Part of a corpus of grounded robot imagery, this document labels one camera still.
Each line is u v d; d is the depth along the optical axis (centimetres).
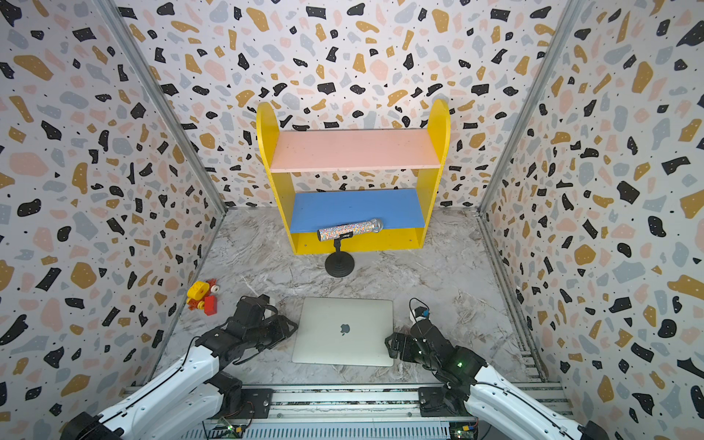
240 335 63
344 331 86
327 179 114
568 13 72
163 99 86
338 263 102
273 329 73
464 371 57
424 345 61
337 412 73
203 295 91
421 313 76
